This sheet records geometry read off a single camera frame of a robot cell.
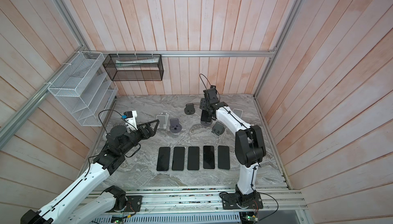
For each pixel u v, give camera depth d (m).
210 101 0.73
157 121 0.70
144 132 0.64
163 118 1.09
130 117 0.64
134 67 1.06
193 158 0.91
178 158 0.88
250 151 0.50
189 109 1.07
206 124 1.02
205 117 0.95
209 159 0.88
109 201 0.60
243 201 0.65
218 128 0.98
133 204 0.73
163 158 0.88
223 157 0.88
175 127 0.98
